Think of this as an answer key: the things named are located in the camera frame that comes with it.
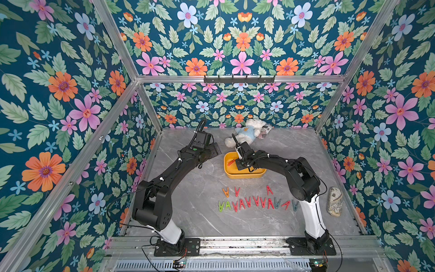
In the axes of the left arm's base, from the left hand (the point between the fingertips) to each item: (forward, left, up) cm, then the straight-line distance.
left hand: (215, 150), depth 89 cm
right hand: (+1, -14, -14) cm, 20 cm away
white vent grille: (-51, -24, -17) cm, 59 cm away
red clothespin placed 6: (-25, -27, -16) cm, 40 cm away
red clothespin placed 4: (-23, -20, -16) cm, 35 cm away
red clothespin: (-18, -10, -16) cm, 26 cm away
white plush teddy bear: (+17, -20, -7) cm, 27 cm away
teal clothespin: (-26, -30, -16) cm, 43 cm away
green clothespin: (-25, -1, -15) cm, 29 cm away
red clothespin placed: (-26, -9, -16) cm, 31 cm away
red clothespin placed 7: (-26, -35, -16) cm, 46 cm away
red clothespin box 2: (-18, -27, -15) cm, 36 cm away
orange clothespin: (-18, -4, -15) cm, 24 cm away
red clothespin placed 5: (-25, -23, -16) cm, 37 cm away
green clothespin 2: (-24, -5, -16) cm, 29 cm away
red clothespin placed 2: (-24, -12, -16) cm, 31 cm away
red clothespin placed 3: (-24, -16, -16) cm, 32 cm away
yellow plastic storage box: (-6, -9, -13) cm, 17 cm away
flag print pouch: (-28, -59, -13) cm, 66 cm away
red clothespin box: (+1, -8, -14) cm, 17 cm away
